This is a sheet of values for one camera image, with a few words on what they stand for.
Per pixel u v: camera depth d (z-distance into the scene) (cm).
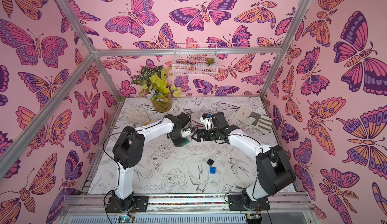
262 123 103
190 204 75
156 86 97
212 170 83
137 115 109
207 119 80
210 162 86
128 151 52
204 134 76
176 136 81
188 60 100
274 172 44
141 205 73
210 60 92
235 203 73
